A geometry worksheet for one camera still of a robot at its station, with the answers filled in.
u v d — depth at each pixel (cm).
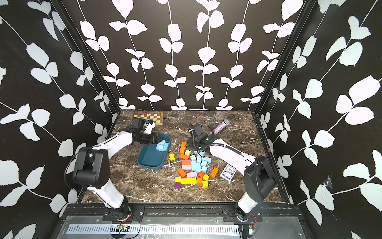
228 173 87
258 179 44
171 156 93
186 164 90
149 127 87
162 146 96
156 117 114
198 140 65
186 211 75
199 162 90
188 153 95
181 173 86
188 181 84
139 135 73
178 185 82
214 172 88
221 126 107
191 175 86
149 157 88
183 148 98
